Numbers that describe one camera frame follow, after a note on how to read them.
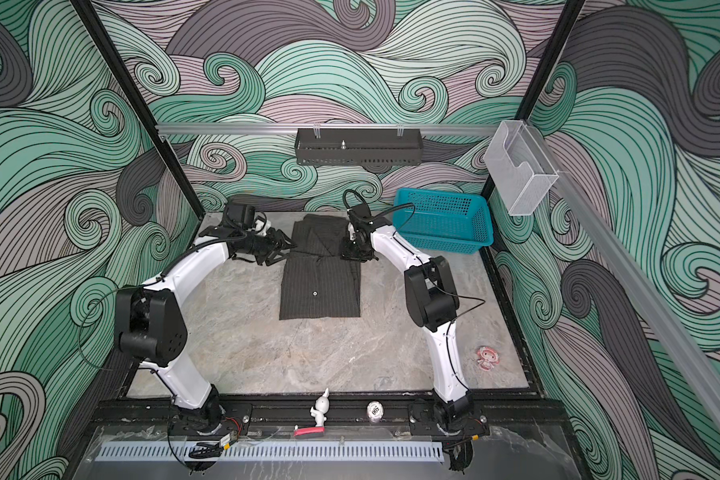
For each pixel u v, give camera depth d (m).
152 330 0.47
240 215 0.71
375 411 0.70
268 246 0.79
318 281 0.96
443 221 1.18
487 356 0.81
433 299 0.56
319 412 0.72
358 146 0.94
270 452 0.63
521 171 0.77
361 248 0.83
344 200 0.86
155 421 0.74
